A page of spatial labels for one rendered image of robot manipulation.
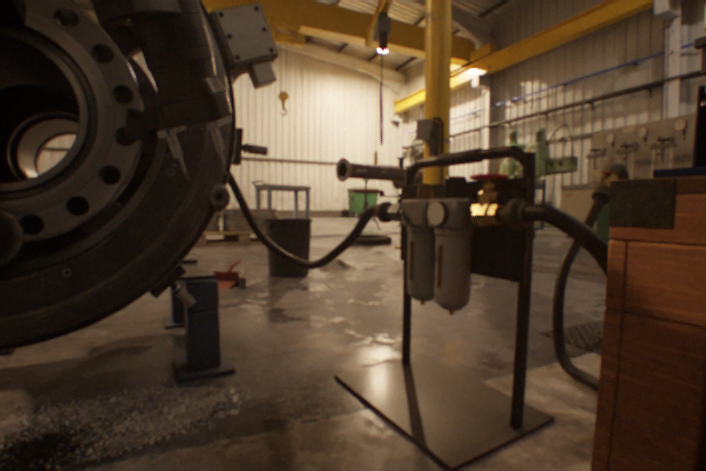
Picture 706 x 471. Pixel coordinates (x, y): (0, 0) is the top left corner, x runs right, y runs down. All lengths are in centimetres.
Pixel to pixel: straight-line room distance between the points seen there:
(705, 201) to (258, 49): 70
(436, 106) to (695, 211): 379
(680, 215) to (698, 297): 7
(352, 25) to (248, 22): 1273
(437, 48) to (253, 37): 361
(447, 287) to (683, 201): 49
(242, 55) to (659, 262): 70
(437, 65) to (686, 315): 396
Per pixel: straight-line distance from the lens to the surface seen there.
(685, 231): 43
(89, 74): 85
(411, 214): 87
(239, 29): 81
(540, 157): 1146
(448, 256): 80
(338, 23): 1334
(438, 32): 439
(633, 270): 45
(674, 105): 1129
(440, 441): 81
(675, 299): 44
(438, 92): 418
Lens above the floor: 44
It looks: 4 degrees down
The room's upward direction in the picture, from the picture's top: straight up
